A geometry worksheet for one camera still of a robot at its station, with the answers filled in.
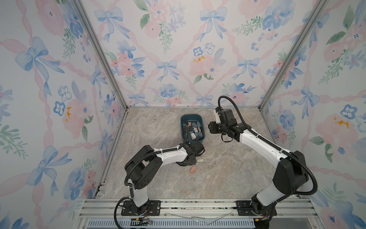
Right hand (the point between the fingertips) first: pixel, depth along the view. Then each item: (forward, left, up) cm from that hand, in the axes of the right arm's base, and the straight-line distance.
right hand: (212, 124), depth 87 cm
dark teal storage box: (+18, +15, -16) cm, 28 cm away
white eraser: (+7, +10, -15) cm, 19 cm away
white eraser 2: (+2, +11, -15) cm, 19 cm away
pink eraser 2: (-21, +12, -17) cm, 30 cm away
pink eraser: (+7, +7, -14) cm, 18 cm away
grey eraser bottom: (+3, +6, -15) cm, 16 cm away
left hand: (-16, +13, -17) cm, 27 cm away
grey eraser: (+12, +10, -15) cm, 22 cm away
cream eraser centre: (-16, +7, -17) cm, 24 cm away
